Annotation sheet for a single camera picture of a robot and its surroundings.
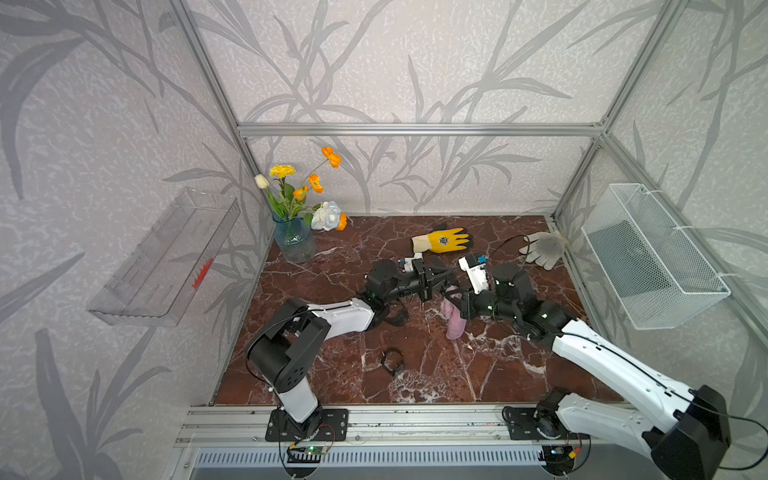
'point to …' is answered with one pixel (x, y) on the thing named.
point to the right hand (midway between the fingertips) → (445, 294)
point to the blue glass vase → (296, 240)
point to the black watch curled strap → (392, 360)
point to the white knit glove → (546, 248)
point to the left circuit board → (309, 454)
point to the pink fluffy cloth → (455, 323)
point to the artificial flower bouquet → (285, 202)
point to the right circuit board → (558, 459)
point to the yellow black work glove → (440, 241)
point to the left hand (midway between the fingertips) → (454, 276)
